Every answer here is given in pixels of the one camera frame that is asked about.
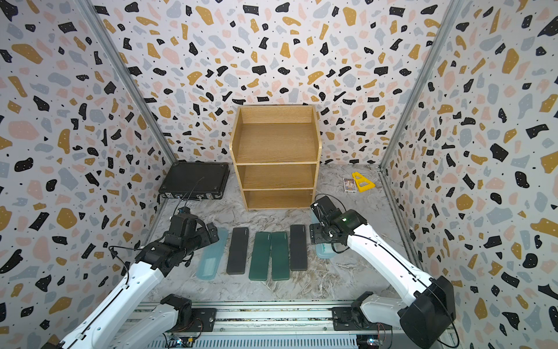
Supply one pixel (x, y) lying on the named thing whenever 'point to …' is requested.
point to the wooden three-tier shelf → (277, 148)
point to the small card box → (349, 185)
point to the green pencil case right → (280, 271)
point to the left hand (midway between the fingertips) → (208, 230)
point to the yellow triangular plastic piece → (362, 189)
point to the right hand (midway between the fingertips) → (321, 234)
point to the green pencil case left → (259, 262)
